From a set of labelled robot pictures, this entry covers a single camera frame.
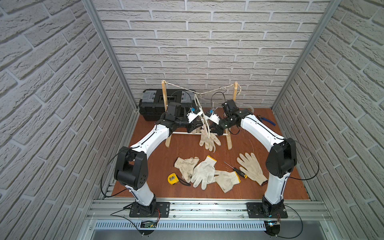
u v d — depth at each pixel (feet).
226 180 2.72
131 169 1.49
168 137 2.06
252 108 2.38
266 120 3.69
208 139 2.93
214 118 2.48
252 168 2.90
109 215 2.07
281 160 1.57
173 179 2.67
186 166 2.85
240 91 2.40
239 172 2.80
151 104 3.21
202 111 2.37
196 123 2.42
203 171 2.79
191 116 2.34
